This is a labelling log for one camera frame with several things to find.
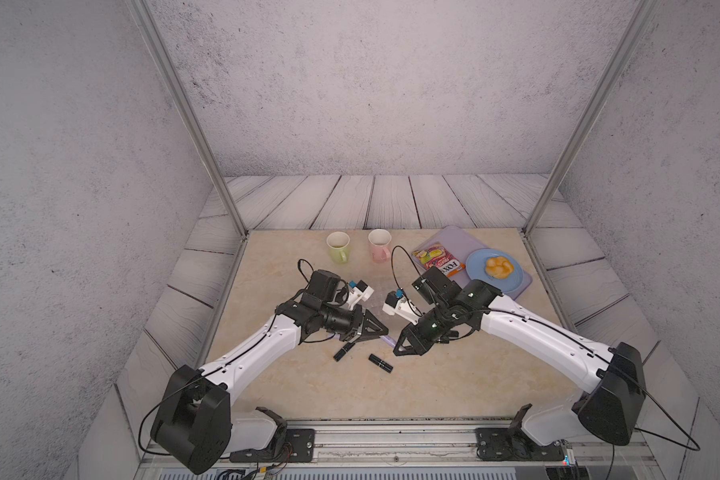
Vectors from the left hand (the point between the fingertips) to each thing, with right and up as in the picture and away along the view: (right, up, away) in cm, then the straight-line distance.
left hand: (387, 337), depth 71 cm
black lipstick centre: (-1, -11, +14) cm, 18 cm away
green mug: (-16, +24, +39) cm, 48 cm away
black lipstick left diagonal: (-12, -9, +18) cm, 23 cm away
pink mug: (0, +24, +36) cm, 43 cm away
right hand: (+3, -3, -1) cm, 4 cm away
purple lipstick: (0, -1, 0) cm, 1 cm away
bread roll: (+41, +15, +34) cm, 55 cm away
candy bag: (+20, +19, +38) cm, 47 cm away
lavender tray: (+32, +23, +48) cm, 62 cm away
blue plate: (+34, +15, +37) cm, 52 cm away
